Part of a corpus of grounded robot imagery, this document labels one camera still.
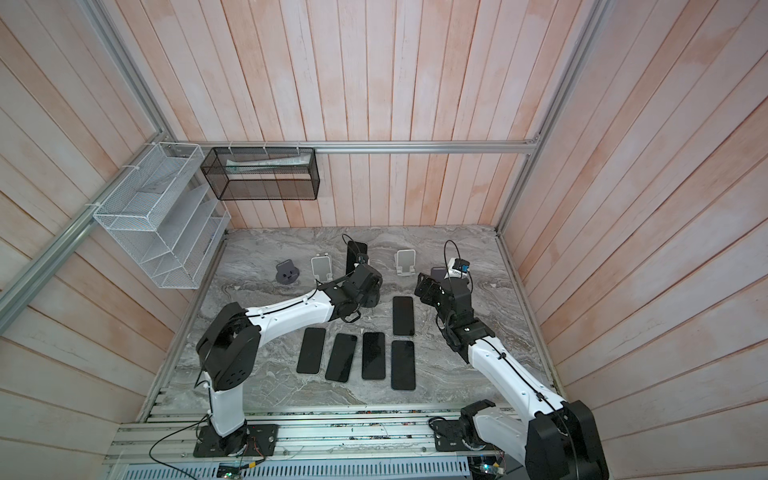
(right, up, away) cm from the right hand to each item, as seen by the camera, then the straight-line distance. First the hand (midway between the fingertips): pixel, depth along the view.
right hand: (429, 277), depth 84 cm
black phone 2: (-7, -26, +2) cm, 27 cm away
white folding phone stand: (-35, +2, +21) cm, 41 cm away
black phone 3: (-23, +9, +20) cm, 32 cm away
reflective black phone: (-7, -13, +12) cm, 19 cm away
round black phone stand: (-47, 0, +20) cm, 51 cm away
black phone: (-35, -22, +4) cm, 42 cm away
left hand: (-18, -5, +7) cm, 20 cm away
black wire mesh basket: (-56, +36, +21) cm, 70 cm away
